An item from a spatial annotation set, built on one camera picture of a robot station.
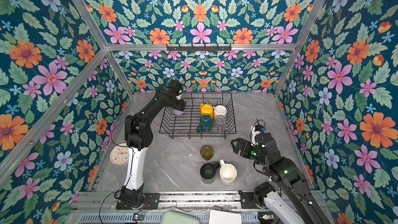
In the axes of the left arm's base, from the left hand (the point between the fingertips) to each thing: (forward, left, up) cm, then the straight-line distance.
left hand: (180, 101), depth 98 cm
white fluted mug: (-43, -26, -11) cm, 51 cm away
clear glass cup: (-16, -24, -5) cm, 29 cm away
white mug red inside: (-6, -25, -3) cm, 26 cm away
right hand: (-35, -30, +9) cm, 47 cm away
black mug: (-42, -16, -11) cm, 46 cm away
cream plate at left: (-29, +34, -10) cm, 46 cm away
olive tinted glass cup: (-30, -16, -11) cm, 36 cm away
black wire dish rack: (-3, -11, -10) cm, 15 cm away
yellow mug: (-7, -17, 0) cm, 18 cm away
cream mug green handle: (-17, -16, -3) cm, 23 cm away
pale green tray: (-60, 0, -8) cm, 61 cm away
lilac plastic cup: (-2, +2, -9) cm, 9 cm away
